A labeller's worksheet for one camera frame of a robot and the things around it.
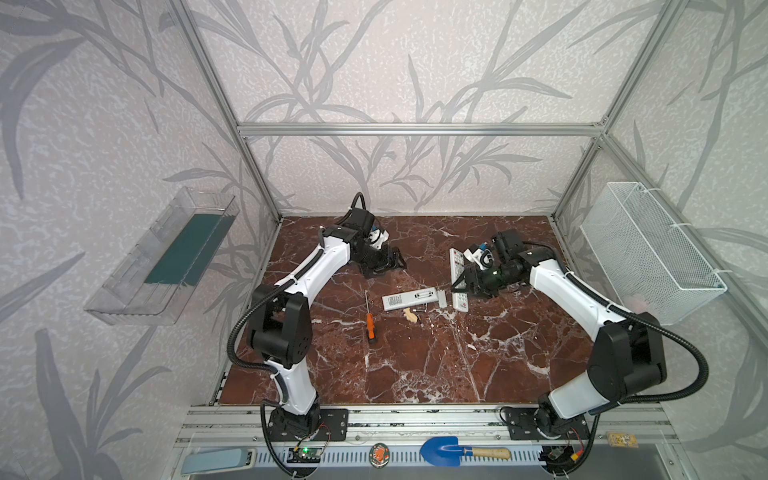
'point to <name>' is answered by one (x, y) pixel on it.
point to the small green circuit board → (304, 455)
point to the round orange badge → (379, 455)
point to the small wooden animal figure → (409, 315)
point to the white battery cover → (442, 299)
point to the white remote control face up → (457, 267)
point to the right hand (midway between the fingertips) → (456, 281)
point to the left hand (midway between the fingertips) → (402, 258)
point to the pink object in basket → (637, 303)
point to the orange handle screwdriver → (370, 322)
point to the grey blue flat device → (215, 460)
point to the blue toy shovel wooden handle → (447, 451)
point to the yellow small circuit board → (618, 439)
